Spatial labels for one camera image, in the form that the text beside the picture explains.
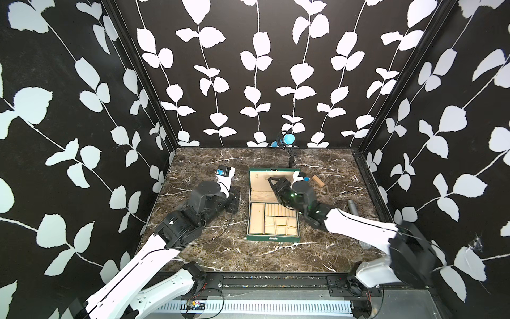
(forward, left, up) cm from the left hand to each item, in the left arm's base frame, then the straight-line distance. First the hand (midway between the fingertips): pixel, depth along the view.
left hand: (241, 185), depth 66 cm
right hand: (+8, -10, -8) cm, 15 cm away
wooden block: (+22, -40, -31) cm, 55 cm away
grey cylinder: (+5, -52, -30) cm, 61 cm away
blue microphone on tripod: (+30, -18, -8) cm, 36 cm away
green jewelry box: (-1, -10, -28) cm, 30 cm away
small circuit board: (-30, +20, -31) cm, 48 cm away
